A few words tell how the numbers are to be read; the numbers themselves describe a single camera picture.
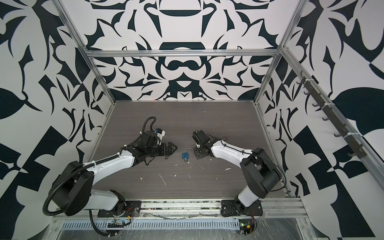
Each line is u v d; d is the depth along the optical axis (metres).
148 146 0.69
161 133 0.81
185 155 0.92
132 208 0.74
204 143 0.69
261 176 0.45
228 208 0.74
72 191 0.42
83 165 0.46
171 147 0.79
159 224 0.87
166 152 0.76
